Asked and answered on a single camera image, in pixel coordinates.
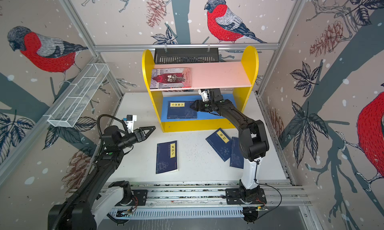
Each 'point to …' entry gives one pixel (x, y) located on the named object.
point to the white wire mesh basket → (70, 108)
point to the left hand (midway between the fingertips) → (152, 130)
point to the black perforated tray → (187, 55)
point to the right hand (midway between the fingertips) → (193, 108)
